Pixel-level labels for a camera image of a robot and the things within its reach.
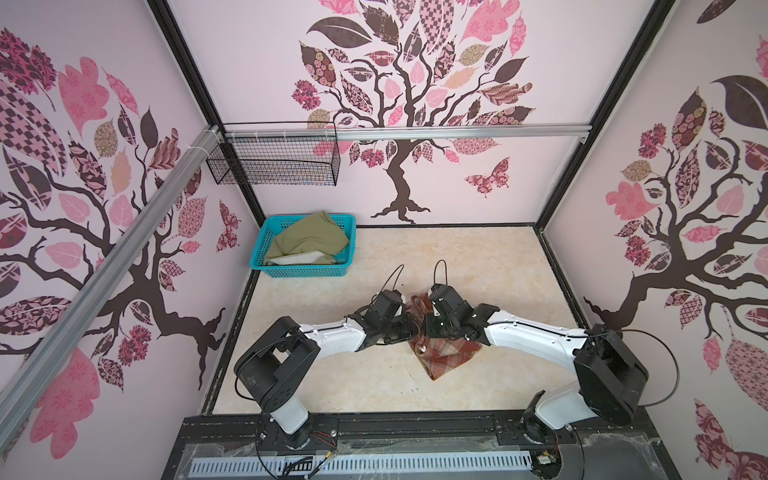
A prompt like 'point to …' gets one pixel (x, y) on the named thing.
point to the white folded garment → (309, 257)
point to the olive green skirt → (317, 232)
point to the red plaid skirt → (438, 356)
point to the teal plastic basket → (338, 267)
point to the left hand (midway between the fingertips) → (420, 335)
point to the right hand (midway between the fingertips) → (421, 322)
